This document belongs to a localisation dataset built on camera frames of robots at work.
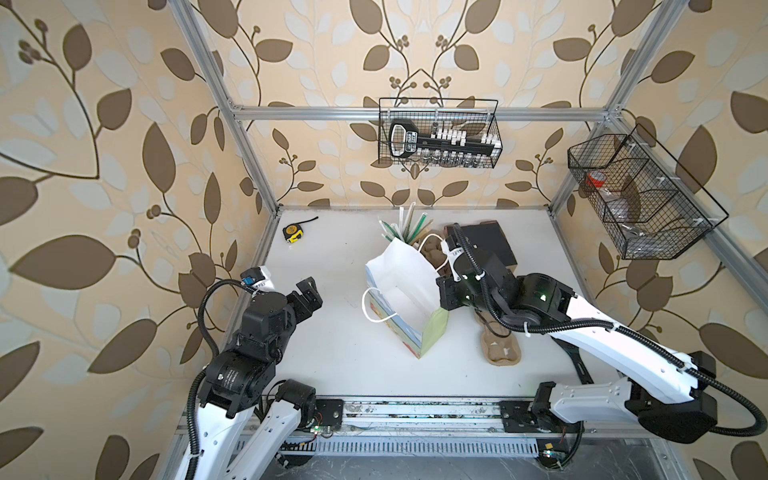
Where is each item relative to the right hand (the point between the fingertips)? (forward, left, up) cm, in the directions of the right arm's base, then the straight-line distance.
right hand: (436, 282), depth 68 cm
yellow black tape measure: (+38, +47, -24) cm, 65 cm away
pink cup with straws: (+29, +4, -16) cm, 33 cm away
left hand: (0, +32, +1) cm, 32 cm away
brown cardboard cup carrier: (-5, -21, -28) cm, 35 cm away
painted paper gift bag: (+9, +7, -23) cm, 25 cm away
